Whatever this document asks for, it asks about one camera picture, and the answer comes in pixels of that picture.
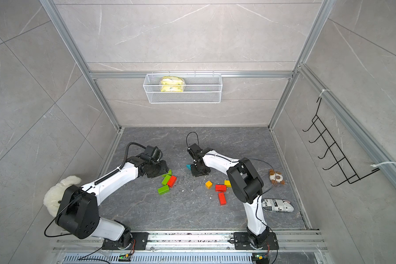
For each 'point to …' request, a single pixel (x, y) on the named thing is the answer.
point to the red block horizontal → (220, 188)
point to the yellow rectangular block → (227, 183)
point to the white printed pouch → (276, 205)
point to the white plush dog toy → (53, 196)
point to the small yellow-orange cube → (208, 184)
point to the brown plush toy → (279, 177)
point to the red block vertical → (222, 198)
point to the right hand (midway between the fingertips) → (198, 173)
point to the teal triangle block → (188, 166)
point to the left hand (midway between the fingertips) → (167, 167)
